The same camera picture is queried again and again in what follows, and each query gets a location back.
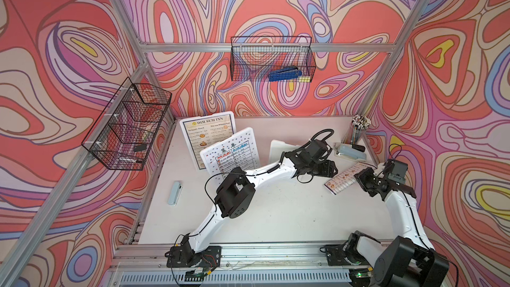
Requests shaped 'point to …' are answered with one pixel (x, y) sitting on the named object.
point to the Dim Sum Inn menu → (202, 133)
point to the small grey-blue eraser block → (175, 192)
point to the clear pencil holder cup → (359, 124)
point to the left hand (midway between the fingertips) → (337, 173)
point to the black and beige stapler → (358, 147)
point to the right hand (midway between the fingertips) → (355, 180)
